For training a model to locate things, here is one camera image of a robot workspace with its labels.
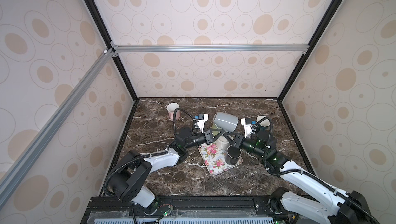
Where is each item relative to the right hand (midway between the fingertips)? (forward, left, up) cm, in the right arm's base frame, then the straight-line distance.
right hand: (225, 135), depth 73 cm
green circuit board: (-28, +27, -21) cm, 44 cm away
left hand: (-2, -1, +3) cm, 3 cm away
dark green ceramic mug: (+14, -26, -13) cm, 33 cm away
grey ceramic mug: (+3, 0, +6) cm, 7 cm away
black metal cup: (-4, -5, -13) cm, 15 cm away
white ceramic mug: (+4, -1, -16) cm, 16 cm away
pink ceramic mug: (+31, +31, -14) cm, 46 cm away
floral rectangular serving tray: (-2, +4, -23) cm, 24 cm away
